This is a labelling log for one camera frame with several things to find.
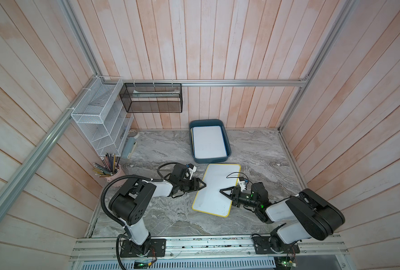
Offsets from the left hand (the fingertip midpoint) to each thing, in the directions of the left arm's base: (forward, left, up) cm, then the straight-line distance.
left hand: (202, 188), depth 90 cm
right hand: (-5, -9, +5) cm, 11 cm away
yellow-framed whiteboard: (-6, -4, 0) cm, 7 cm away
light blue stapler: (+25, +46, +4) cm, 53 cm away
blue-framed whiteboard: (+33, -4, +1) cm, 34 cm away
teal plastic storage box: (+49, -6, +3) cm, 49 cm away
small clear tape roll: (+43, +49, -2) cm, 65 cm away
